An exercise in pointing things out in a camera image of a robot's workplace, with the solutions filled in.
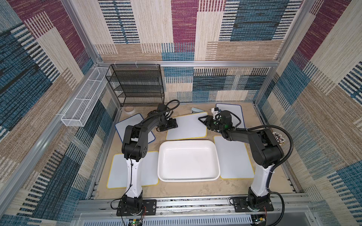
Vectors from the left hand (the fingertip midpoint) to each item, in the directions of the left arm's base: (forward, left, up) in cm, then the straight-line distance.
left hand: (174, 127), depth 103 cm
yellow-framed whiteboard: (-28, -35, +4) cm, 45 cm away
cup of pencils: (-20, -59, +15) cm, 64 cm away
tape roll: (+22, +38, -2) cm, 44 cm away
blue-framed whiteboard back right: (+18, -50, -2) cm, 54 cm away
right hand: (-1, -18, +9) cm, 20 cm away
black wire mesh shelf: (+29, +28, +17) cm, 44 cm away
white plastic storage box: (-24, -9, -3) cm, 26 cm away
